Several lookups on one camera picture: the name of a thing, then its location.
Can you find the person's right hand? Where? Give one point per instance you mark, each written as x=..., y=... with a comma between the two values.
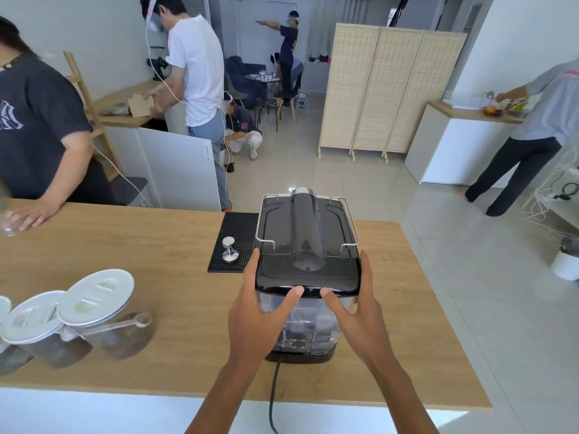
x=366, y=325

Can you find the person's left hand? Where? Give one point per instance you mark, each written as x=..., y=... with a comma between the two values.
x=253, y=320

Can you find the clear water tank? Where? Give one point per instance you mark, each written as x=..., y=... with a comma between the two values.
x=312, y=321

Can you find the black plastic lid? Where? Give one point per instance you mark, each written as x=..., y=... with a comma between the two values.
x=280, y=272

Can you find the black espresso machine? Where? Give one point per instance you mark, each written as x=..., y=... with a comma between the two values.
x=307, y=219

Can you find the steel coffee tamper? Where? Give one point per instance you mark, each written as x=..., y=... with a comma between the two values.
x=230, y=250

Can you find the black rubber mat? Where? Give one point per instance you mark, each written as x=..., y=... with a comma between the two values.
x=239, y=223

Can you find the clear plastic scoop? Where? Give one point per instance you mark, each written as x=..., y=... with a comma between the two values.
x=131, y=321

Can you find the white counter with wooden top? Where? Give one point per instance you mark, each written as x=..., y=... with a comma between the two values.
x=176, y=171

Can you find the dark grey stool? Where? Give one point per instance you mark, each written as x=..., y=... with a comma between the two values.
x=129, y=192

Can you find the white cabinet with wooden top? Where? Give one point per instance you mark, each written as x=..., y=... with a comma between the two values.
x=452, y=149

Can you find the white plant pot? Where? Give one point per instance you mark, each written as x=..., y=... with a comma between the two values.
x=565, y=266

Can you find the small white step stool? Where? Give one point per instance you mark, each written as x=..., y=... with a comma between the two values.
x=302, y=102

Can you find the woven folding screen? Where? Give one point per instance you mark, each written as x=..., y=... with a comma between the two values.
x=389, y=90

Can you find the round dark table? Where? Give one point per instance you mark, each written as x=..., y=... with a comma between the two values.
x=264, y=79

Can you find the dark fruit bowl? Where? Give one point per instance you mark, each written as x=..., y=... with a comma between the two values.
x=493, y=112

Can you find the dark blue sofa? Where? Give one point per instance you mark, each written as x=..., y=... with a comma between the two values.
x=239, y=69

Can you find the clear drinking glass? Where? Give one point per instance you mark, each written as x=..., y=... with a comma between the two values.
x=6, y=221

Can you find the wooden ladder shelf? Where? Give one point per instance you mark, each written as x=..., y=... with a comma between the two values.
x=88, y=99

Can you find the white curtains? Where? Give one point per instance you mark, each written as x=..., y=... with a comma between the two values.
x=330, y=27

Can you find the black stair railing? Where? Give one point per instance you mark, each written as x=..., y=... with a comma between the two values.
x=400, y=8

